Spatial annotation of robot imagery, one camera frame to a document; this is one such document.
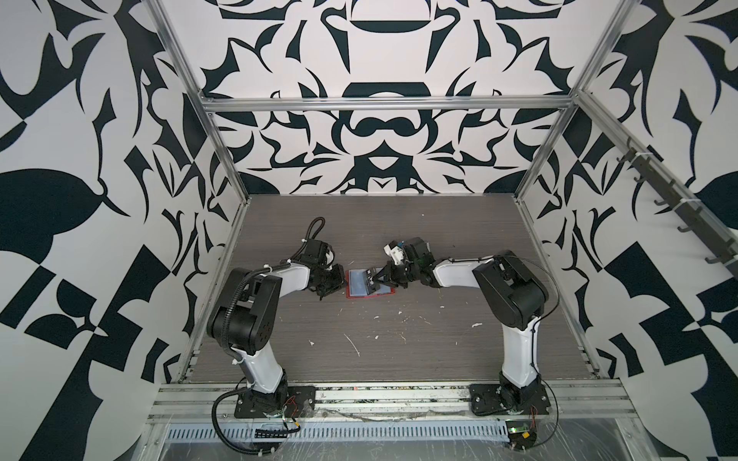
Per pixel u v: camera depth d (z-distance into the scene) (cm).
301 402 74
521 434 71
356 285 94
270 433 73
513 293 53
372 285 93
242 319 48
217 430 67
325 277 86
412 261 81
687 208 59
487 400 74
